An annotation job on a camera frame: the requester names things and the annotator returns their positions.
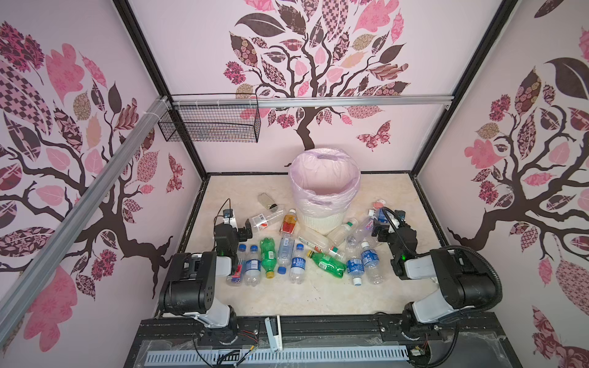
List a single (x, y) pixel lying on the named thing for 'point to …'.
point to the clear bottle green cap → (342, 234)
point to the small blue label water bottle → (297, 272)
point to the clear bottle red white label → (261, 221)
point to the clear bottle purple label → (360, 234)
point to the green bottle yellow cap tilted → (329, 264)
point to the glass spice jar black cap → (264, 199)
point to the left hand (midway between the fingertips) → (238, 224)
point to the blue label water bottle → (252, 268)
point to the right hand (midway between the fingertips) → (388, 218)
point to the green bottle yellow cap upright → (268, 256)
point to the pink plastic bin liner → (325, 182)
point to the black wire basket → (213, 118)
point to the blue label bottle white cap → (356, 267)
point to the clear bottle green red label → (330, 250)
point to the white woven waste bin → (323, 225)
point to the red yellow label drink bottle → (289, 222)
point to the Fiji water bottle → (236, 277)
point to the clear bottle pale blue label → (286, 248)
